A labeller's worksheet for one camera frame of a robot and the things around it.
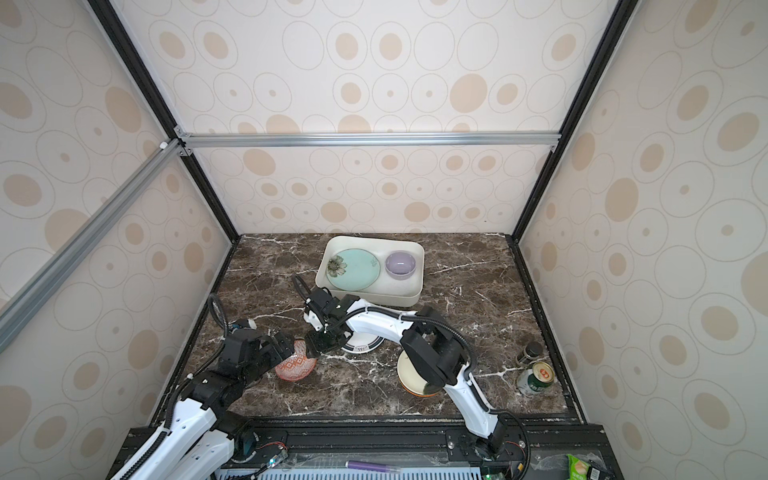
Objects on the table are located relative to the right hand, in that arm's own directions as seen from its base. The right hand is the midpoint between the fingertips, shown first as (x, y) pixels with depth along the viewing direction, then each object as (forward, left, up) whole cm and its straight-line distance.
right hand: (314, 353), depth 86 cm
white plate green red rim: (+3, -13, 0) cm, 13 cm away
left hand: (+1, +5, +7) cm, 8 cm away
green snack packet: (-28, -66, -2) cm, 72 cm away
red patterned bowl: (-3, +5, -3) cm, 6 cm away
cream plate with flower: (-7, -27, -1) cm, 28 cm away
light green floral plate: (+33, -9, -2) cm, 34 cm away
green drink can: (-9, -60, +6) cm, 61 cm away
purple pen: (-27, -19, -3) cm, 33 cm away
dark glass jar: (-3, -60, +5) cm, 60 cm away
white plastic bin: (+32, -20, -3) cm, 38 cm away
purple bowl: (+32, -26, 0) cm, 41 cm away
